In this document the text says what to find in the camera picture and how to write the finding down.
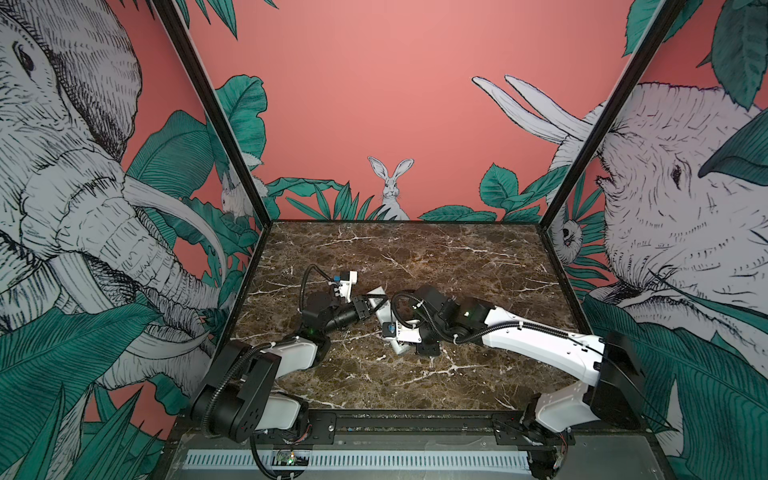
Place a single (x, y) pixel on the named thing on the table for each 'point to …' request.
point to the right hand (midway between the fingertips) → (403, 335)
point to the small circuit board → (290, 457)
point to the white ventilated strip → (369, 460)
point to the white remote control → (382, 306)
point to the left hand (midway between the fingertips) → (388, 298)
